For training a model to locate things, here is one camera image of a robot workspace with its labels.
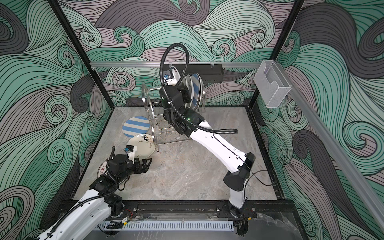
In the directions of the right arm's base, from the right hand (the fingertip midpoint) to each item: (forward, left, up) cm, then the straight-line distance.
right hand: (184, 84), depth 63 cm
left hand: (-17, +22, -38) cm, 47 cm away
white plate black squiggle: (-3, +28, -48) cm, 55 cm away
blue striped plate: (+13, +38, -47) cm, 62 cm away
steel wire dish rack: (+7, +16, -46) cm, 50 cm away
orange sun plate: (-21, +49, -46) cm, 70 cm away
